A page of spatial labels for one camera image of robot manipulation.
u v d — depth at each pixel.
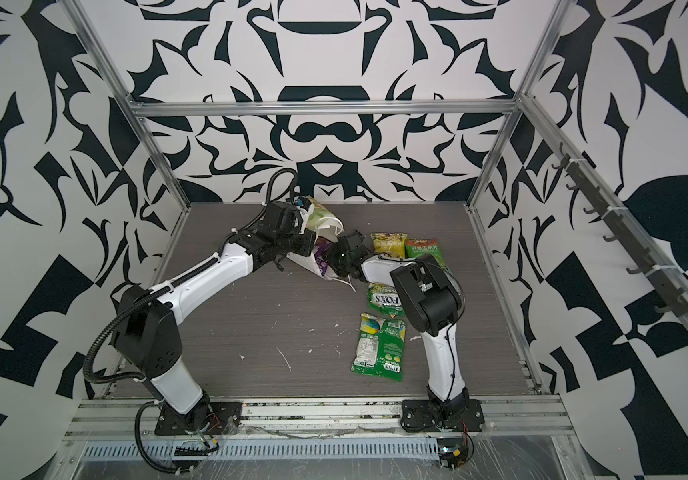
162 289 0.48
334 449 0.71
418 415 0.74
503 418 0.76
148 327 0.44
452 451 0.71
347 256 0.81
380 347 0.83
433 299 0.56
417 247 1.04
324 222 0.88
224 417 0.74
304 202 0.76
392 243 1.02
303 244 0.76
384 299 0.91
